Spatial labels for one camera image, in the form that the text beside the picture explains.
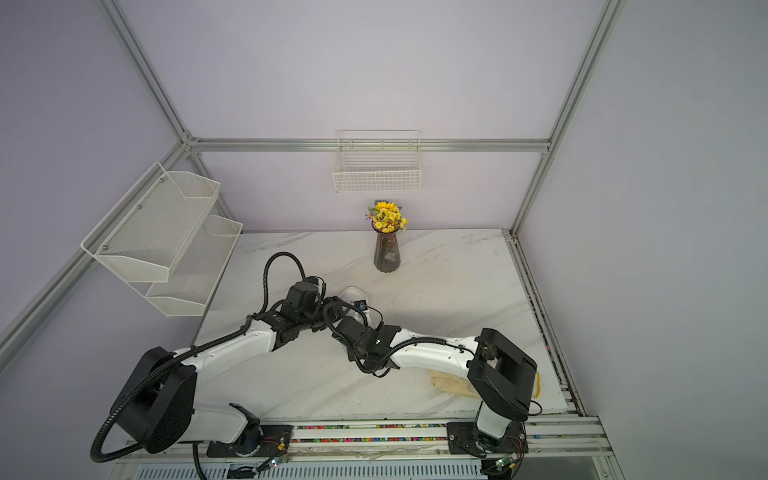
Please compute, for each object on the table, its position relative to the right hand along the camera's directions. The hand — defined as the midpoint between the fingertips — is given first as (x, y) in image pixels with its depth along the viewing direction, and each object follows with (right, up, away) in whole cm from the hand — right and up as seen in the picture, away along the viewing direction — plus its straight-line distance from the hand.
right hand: (362, 343), depth 85 cm
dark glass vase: (+7, +26, +17) cm, 32 cm away
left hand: (-5, +9, +3) cm, 11 cm away
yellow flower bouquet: (+7, +37, +6) cm, 39 cm away
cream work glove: (+26, -11, -3) cm, 28 cm away
